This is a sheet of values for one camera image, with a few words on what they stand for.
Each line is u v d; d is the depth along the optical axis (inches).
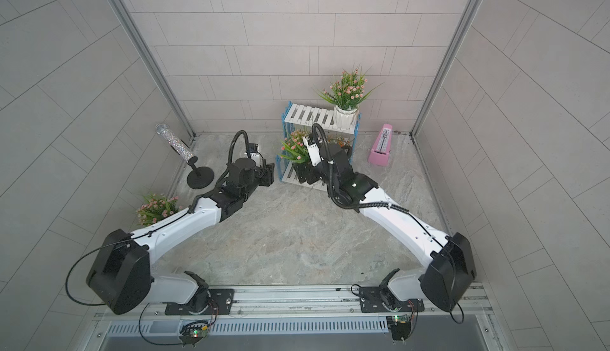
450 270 15.3
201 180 39.0
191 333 25.8
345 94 28.6
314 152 25.3
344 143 24.9
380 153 40.2
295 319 26.8
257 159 28.2
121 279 15.8
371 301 27.9
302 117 34.2
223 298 28.2
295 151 25.8
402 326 27.0
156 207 30.0
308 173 25.4
